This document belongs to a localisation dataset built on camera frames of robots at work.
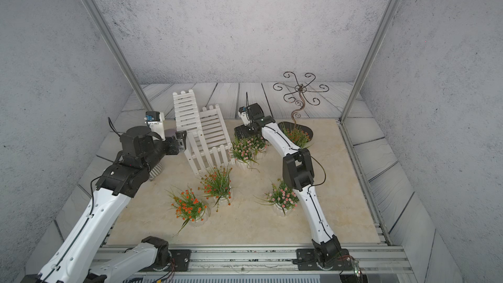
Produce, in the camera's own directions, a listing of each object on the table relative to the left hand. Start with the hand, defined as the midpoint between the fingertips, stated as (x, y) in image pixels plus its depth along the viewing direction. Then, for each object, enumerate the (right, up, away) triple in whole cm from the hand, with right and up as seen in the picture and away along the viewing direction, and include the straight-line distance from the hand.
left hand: (179, 131), depth 70 cm
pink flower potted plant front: (+37, -24, +5) cm, 44 cm away
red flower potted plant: (+11, -21, +8) cm, 25 cm away
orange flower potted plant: (+2, -28, +3) cm, 28 cm away
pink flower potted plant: (+21, -9, +19) cm, 29 cm away
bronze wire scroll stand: (+47, +17, +24) cm, 56 cm away
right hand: (+20, +1, +32) cm, 38 cm away
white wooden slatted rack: (+6, -7, +18) cm, 20 cm away
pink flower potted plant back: (+27, -6, +22) cm, 35 cm away
